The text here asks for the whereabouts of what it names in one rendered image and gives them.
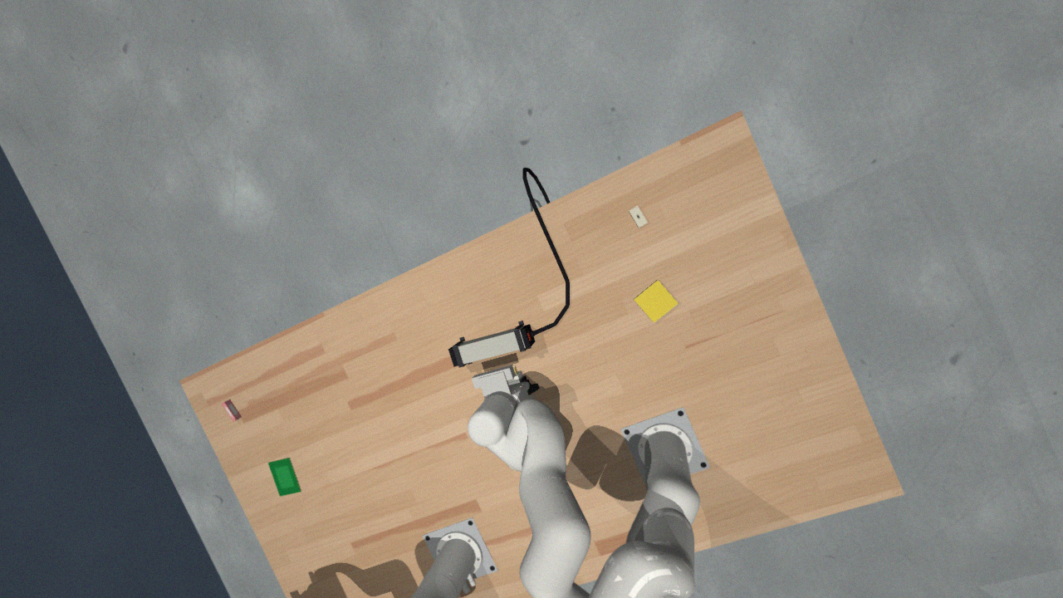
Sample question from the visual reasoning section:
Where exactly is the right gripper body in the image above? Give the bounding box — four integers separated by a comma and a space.
509, 382, 534, 406

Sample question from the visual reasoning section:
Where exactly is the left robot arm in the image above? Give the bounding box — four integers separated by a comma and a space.
411, 532, 483, 598

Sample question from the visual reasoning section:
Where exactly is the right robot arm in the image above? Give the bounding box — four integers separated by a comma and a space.
468, 365, 701, 598

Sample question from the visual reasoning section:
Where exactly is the yellow square block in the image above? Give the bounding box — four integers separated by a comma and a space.
634, 280, 678, 323

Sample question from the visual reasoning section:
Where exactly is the small pink block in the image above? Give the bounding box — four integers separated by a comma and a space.
222, 400, 242, 421

